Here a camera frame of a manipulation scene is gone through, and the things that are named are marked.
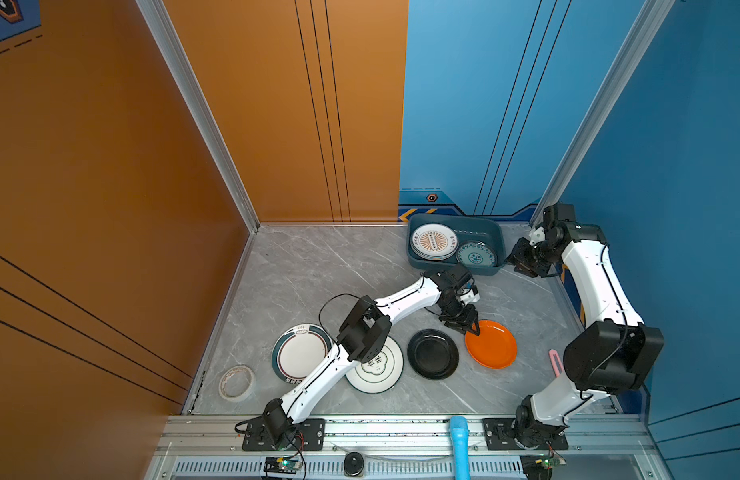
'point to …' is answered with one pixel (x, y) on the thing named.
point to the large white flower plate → (380, 372)
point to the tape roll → (237, 382)
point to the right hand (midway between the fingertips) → (506, 261)
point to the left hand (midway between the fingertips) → (476, 331)
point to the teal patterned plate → (476, 253)
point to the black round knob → (354, 464)
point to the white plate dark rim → (297, 350)
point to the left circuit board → (287, 465)
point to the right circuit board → (549, 461)
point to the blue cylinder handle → (460, 447)
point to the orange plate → (495, 347)
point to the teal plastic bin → (466, 228)
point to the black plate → (433, 354)
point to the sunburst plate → (434, 242)
